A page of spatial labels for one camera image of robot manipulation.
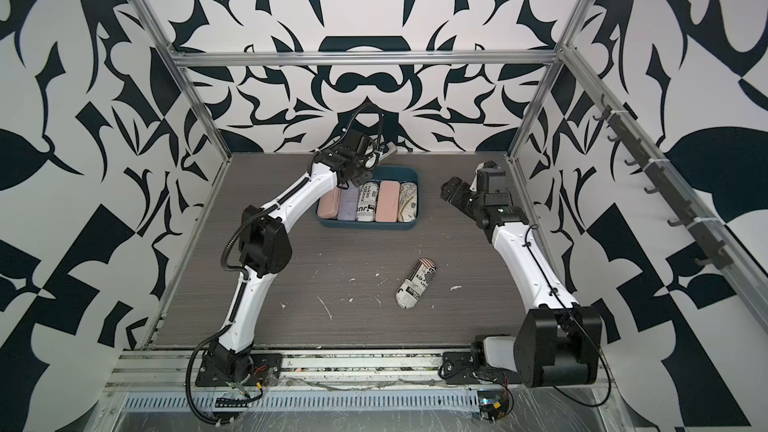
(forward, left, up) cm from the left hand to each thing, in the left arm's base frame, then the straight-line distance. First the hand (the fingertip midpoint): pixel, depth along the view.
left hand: (358, 159), depth 98 cm
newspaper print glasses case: (-36, -16, -13) cm, 41 cm away
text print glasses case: (-13, -2, -9) cm, 16 cm away
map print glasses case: (-14, -15, -9) cm, 23 cm away
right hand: (-17, -27, +5) cm, 32 cm away
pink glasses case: (-10, -9, -10) cm, 17 cm away
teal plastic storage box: (+1, -14, -9) cm, 16 cm away
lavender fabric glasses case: (-10, +4, -9) cm, 14 cm away
